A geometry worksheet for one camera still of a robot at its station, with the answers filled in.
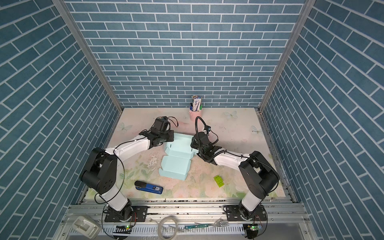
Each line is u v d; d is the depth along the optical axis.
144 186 0.79
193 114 1.08
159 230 0.69
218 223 0.71
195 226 0.71
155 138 0.68
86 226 0.68
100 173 0.46
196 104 1.05
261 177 0.46
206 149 0.69
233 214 0.74
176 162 0.91
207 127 0.80
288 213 0.77
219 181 0.82
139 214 0.74
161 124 0.72
